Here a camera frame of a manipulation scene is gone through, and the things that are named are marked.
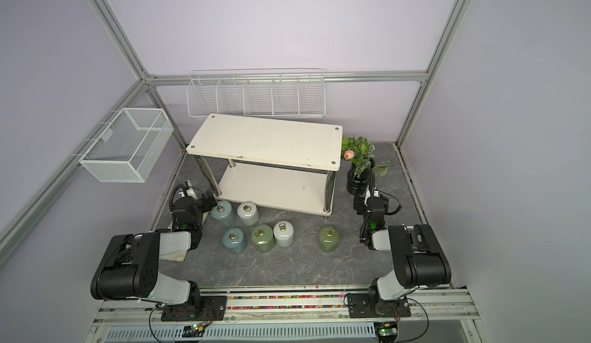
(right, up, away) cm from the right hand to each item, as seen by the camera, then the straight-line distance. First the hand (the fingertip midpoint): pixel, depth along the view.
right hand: (371, 193), depth 94 cm
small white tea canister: (-50, -7, -5) cm, 50 cm away
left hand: (-70, 0, -2) cm, 70 cm away
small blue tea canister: (-53, -16, -13) cm, 56 cm away
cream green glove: (-65, -12, -28) cm, 72 cm away
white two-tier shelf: (-35, +11, -24) cm, 44 cm away
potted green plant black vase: (-8, +16, -13) cm, 23 cm away
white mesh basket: (-92, +18, -11) cm, 95 cm away
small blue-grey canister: (-59, -7, -7) cm, 59 cm away
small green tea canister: (-19, -15, -13) cm, 27 cm away
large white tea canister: (-35, -13, -11) cm, 39 cm away
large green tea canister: (-42, -14, -13) cm, 47 cm away
